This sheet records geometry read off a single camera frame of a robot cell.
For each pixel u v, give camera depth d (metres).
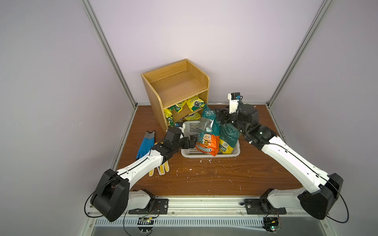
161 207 0.73
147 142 0.97
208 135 0.81
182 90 0.87
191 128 1.00
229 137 0.81
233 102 0.62
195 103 0.94
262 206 0.67
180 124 0.76
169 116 0.81
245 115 0.51
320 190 0.38
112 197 0.41
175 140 0.66
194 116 1.06
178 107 0.91
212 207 0.74
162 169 0.85
